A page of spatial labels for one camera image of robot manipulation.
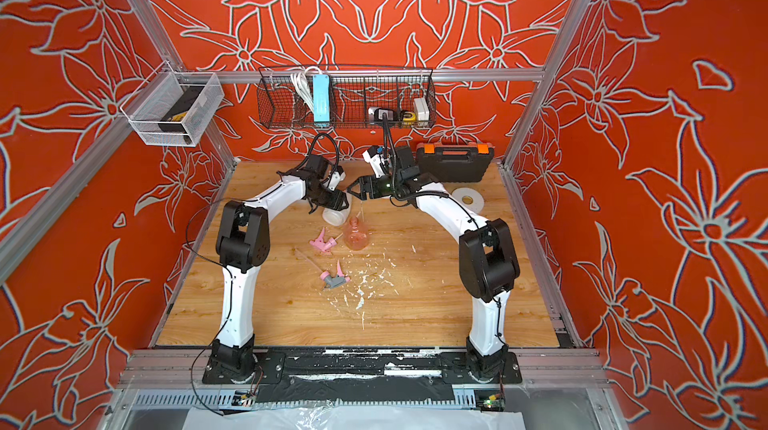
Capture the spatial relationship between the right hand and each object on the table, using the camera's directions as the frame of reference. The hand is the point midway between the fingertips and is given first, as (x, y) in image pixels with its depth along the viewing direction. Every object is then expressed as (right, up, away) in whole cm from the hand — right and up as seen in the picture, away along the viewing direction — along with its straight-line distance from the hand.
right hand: (350, 187), depth 85 cm
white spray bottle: (-6, -10, +13) cm, 17 cm away
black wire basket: (-23, +31, +13) cm, 41 cm away
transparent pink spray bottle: (0, -16, +14) cm, 21 cm away
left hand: (-5, -4, +19) cm, 20 cm away
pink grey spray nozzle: (-4, -28, +3) cm, 28 cm away
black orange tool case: (+34, +9, +16) cm, 39 cm away
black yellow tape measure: (+17, +23, +10) cm, 31 cm away
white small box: (+22, +23, +6) cm, 32 cm away
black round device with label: (+10, +25, +13) cm, 30 cm away
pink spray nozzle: (-11, -19, +10) cm, 24 cm away
